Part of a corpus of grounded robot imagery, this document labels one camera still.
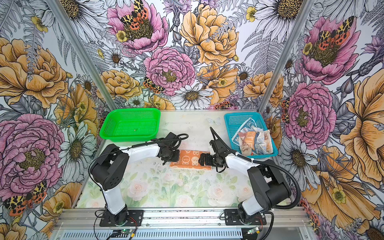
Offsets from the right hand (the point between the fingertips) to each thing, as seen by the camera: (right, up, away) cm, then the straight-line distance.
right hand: (206, 166), depth 90 cm
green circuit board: (-38, -25, -19) cm, 50 cm away
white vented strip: (-46, -26, -20) cm, 57 cm away
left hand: (-19, +1, +3) cm, 19 cm away
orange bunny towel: (-10, +3, +4) cm, 11 cm away
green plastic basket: (-56, +24, +22) cm, 65 cm away
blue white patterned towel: (+32, +26, +22) cm, 47 cm away
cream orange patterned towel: (+31, +14, +8) cm, 35 cm away
